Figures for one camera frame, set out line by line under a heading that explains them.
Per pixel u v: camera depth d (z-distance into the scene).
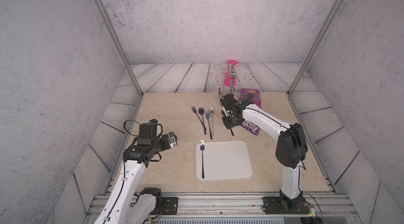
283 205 0.65
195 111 1.11
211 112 1.08
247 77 0.91
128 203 0.41
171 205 0.73
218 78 0.91
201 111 1.08
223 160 0.87
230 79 0.98
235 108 0.65
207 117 1.08
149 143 0.57
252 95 1.11
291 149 0.53
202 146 0.93
